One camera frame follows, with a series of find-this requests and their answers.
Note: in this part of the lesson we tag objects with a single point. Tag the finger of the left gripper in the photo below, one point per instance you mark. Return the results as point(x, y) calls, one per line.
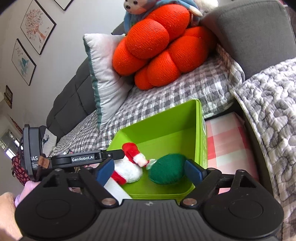
point(115, 154)

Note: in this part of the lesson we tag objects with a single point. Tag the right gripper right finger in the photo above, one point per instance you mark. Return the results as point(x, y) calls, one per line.
point(205, 182)

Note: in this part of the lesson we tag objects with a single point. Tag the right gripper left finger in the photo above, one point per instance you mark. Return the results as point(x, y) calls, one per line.
point(94, 183)

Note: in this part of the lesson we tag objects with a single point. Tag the red white santa plush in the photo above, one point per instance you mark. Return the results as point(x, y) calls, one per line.
point(129, 168)

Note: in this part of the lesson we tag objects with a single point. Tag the green felt plush ball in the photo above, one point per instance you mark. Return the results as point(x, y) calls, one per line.
point(168, 169)

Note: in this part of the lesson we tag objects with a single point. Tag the left hand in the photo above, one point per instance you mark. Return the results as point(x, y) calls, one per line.
point(9, 228)

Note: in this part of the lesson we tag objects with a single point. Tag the red floral bag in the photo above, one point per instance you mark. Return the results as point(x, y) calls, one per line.
point(18, 171)

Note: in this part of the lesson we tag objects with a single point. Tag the deer print cushion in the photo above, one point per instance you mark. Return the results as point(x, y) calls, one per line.
point(49, 141)

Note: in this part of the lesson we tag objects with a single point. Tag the red white checked tablecloth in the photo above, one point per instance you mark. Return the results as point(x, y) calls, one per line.
point(228, 146)

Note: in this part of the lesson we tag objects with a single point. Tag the lime green plastic bin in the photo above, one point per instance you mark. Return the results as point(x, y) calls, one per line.
point(179, 130)

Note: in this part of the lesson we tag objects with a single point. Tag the teal white throw pillow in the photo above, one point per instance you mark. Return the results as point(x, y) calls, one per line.
point(110, 89)

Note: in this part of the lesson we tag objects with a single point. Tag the grey checked sofa cover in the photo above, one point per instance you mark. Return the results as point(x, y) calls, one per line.
point(210, 84)

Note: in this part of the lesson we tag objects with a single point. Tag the grey quilted blanket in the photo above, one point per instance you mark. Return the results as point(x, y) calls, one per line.
point(268, 101)

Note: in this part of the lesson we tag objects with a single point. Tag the orange pumpkin cushion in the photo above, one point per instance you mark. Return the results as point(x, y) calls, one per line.
point(162, 46)

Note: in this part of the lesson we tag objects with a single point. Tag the blue monkey plush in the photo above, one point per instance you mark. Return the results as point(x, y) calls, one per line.
point(138, 10)

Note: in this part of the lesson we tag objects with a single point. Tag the dark grey sofa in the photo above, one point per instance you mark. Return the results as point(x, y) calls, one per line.
point(257, 34)

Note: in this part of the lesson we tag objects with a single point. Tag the small dark wall sign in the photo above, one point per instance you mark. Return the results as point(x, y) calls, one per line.
point(8, 97)

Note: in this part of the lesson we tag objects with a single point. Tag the blue bird picture frame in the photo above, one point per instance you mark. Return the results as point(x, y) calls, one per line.
point(23, 62)

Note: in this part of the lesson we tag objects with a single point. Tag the tree picture frame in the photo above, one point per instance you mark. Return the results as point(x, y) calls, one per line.
point(37, 26)

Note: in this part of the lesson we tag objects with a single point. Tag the top picture frame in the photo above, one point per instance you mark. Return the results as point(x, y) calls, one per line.
point(63, 4)

